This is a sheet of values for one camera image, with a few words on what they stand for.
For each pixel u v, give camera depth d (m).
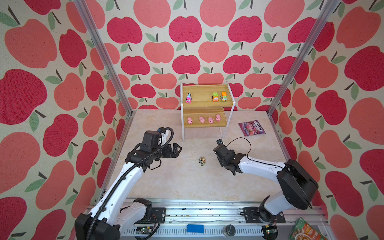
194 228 0.70
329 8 0.69
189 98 0.80
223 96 0.80
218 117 0.94
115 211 0.41
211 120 0.93
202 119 0.93
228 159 0.69
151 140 0.57
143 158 0.51
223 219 0.73
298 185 0.44
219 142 0.81
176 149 0.69
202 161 0.91
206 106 0.79
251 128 1.08
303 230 0.69
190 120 0.93
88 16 0.72
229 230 0.62
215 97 0.80
